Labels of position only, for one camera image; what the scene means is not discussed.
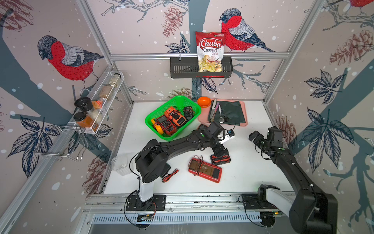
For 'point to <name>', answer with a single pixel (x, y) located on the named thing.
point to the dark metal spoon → (226, 118)
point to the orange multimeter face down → (177, 118)
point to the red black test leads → (168, 176)
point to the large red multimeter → (198, 167)
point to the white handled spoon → (221, 119)
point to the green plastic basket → (178, 103)
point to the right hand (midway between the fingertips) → (254, 136)
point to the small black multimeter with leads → (216, 160)
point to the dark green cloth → (231, 112)
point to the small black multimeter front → (189, 112)
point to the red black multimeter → (169, 127)
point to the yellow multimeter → (157, 126)
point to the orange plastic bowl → (204, 102)
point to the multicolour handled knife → (214, 113)
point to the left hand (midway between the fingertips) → (227, 144)
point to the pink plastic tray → (203, 112)
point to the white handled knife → (213, 108)
